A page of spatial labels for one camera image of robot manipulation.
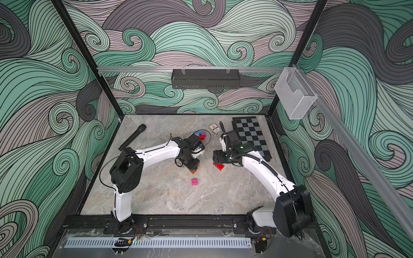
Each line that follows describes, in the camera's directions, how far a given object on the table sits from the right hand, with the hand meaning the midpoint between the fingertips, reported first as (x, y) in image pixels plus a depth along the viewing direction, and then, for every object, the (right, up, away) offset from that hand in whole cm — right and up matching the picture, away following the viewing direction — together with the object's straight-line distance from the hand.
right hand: (222, 158), depth 83 cm
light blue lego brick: (-13, +13, +22) cm, 29 cm away
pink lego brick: (-15, -14, +3) cm, 21 cm away
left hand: (-15, -5, +6) cm, 17 cm away
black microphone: (-53, +16, +25) cm, 61 cm away
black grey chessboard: (+21, +14, +23) cm, 34 cm away
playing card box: (-2, +15, +27) cm, 31 cm away
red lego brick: (0, -7, +9) cm, 12 cm away
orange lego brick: (-16, -9, +7) cm, 20 cm away
